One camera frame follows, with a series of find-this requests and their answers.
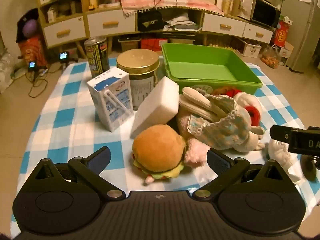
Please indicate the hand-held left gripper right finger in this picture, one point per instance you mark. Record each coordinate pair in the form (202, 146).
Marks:
(218, 160)

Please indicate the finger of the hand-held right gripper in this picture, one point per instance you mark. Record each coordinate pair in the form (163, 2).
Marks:
(279, 132)

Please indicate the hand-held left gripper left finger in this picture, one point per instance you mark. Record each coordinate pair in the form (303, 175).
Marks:
(102, 158)

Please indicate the white cloth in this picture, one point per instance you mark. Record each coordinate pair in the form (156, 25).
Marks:
(280, 152)

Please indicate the brown powder puff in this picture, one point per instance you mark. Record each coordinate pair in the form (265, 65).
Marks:
(308, 168)

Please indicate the pink plush rabbit doll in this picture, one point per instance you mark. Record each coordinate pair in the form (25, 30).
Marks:
(220, 130)

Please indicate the red and white plush toy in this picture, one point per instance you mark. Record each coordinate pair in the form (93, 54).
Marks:
(252, 113)

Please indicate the burger plush toy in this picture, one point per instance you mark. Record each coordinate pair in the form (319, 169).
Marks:
(157, 145)

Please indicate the white sponge block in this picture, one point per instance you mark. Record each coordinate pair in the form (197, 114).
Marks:
(155, 105)

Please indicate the green plastic bin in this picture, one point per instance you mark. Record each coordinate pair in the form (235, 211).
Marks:
(200, 67)

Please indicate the blue and white checked tablecloth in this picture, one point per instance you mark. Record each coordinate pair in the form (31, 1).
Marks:
(75, 120)

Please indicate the white and blue milk carton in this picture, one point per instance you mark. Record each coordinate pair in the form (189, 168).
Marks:
(112, 105)

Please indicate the plastic bag of oranges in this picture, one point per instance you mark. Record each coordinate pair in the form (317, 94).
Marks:
(270, 58)

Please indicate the cardboard box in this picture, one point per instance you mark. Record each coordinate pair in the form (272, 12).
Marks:
(286, 52)

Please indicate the white crate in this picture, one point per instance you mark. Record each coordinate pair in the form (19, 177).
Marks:
(251, 48)

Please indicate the red gift bag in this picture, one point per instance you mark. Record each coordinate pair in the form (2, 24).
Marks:
(281, 33)

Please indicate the grey refrigerator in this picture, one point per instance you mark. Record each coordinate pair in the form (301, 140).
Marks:
(305, 35)

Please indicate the black and yellow drink can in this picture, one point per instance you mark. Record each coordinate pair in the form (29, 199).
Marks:
(96, 57)

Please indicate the glass jar with gold lid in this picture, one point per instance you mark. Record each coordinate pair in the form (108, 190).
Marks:
(137, 62)

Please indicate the egg tray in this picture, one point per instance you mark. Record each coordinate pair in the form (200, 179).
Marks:
(221, 44)

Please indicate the small phone on tripod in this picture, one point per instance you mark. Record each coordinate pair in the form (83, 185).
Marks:
(32, 65)
(64, 55)

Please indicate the black microwave oven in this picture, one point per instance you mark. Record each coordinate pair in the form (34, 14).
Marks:
(265, 13)

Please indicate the red box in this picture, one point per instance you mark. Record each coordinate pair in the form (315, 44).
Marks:
(153, 44)

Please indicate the red patterned bag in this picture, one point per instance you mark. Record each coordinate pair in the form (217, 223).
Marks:
(32, 51)

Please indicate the wooden cabinet with white drawers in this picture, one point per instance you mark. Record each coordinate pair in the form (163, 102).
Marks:
(110, 23)

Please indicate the stack of papers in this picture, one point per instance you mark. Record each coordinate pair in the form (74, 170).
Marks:
(182, 23)

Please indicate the black bag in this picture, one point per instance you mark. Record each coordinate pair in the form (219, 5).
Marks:
(150, 21)

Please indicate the purple ball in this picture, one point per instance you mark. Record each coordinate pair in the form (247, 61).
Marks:
(30, 28)

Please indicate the pink runner cloth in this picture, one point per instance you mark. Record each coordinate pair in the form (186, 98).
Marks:
(175, 5)

